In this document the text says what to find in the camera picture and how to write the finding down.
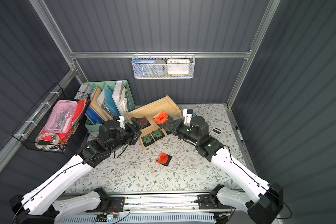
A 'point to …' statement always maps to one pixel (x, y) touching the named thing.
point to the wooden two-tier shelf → (149, 110)
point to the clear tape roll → (56, 142)
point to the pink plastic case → (61, 117)
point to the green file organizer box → (109, 100)
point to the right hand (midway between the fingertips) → (167, 120)
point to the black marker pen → (239, 133)
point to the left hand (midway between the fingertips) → (144, 124)
